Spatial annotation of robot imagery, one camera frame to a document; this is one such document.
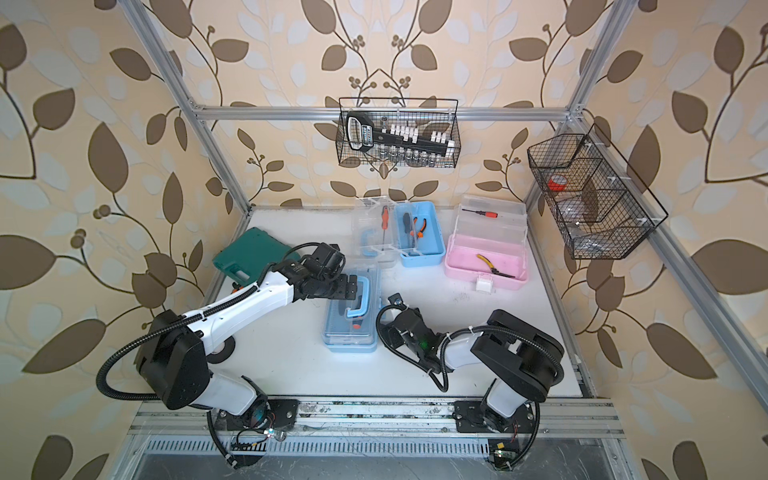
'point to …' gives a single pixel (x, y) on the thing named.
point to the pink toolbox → (488, 247)
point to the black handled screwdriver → (406, 221)
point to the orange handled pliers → (420, 233)
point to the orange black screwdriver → (357, 323)
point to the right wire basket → (601, 206)
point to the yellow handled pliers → (492, 266)
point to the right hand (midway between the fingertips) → (392, 318)
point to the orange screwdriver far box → (385, 223)
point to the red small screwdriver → (484, 213)
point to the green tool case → (246, 257)
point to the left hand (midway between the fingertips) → (340, 285)
